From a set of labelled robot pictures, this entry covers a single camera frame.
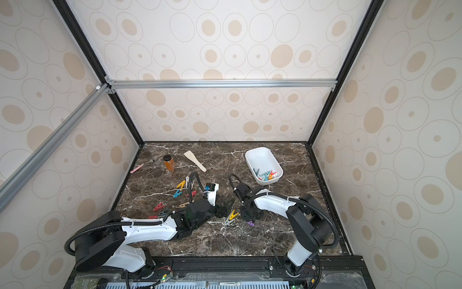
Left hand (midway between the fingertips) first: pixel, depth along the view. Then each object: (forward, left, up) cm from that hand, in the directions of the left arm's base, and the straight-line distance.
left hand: (233, 199), depth 79 cm
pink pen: (+26, +58, -14) cm, 65 cm away
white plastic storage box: (+29, -18, -13) cm, 37 cm away
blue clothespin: (+9, +30, -13) cm, 34 cm away
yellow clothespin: (+15, +29, -13) cm, 35 cm away
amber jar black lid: (+25, +36, -6) cm, 44 cm away
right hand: (-2, -11, -15) cm, 18 cm away
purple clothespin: (-6, -8, -13) cm, 17 cm away
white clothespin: (+17, +26, -13) cm, 34 cm away
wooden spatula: (+38, +28, -15) cm, 49 cm away
